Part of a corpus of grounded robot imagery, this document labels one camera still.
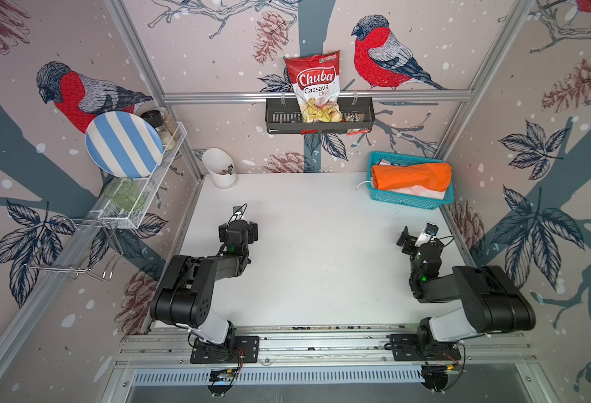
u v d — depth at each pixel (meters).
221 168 1.12
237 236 0.73
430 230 0.76
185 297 0.46
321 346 0.76
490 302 0.45
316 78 0.80
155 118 0.80
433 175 1.03
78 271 0.51
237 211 0.83
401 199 1.04
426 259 0.68
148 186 0.69
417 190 1.07
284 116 0.95
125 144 0.73
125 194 0.68
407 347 0.73
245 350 0.73
